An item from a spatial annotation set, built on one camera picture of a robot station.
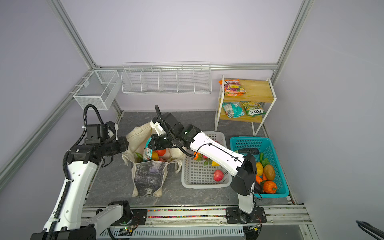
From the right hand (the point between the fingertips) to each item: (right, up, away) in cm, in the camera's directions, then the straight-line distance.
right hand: (147, 147), depth 68 cm
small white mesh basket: (-43, +34, +31) cm, 63 cm away
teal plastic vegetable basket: (+66, -3, +25) cm, 70 cm away
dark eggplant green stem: (+58, -6, +26) cm, 64 cm away
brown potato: (+62, -15, +11) cm, 64 cm away
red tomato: (+1, -6, +22) cm, 23 cm away
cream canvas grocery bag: (0, -15, +3) cm, 15 cm away
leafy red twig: (+30, -13, +25) cm, 41 cm away
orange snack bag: (+43, +31, +15) cm, 55 cm away
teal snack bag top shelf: (0, -3, -1) cm, 3 cm away
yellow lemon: (+33, -13, +21) cm, 42 cm away
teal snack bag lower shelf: (+46, +20, +28) cm, 58 cm away
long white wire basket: (+2, +42, +31) cm, 52 cm away
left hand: (-11, +1, +5) cm, 12 cm away
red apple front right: (+35, -18, +15) cm, 42 cm away
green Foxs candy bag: (+60, +21, +29) cm, 70 cm away
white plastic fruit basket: (+22, -19, +19) cm, 35 cm away
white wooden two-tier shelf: (+56, +27, +34) cm, 71 cm away
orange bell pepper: (+60, -22, +9) cm, 65 cm away
